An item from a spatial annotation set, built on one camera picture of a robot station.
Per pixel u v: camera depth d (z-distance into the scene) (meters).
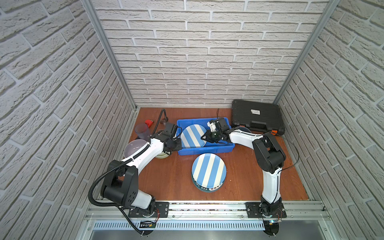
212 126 0.90
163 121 1.17
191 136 0.98
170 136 0.68
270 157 0.53
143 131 0.94
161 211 0.73
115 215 0.71
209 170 0.84
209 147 0.88
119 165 0.44
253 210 0.74
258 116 1.05
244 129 1.00
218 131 0.79
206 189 0.78
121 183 0.43
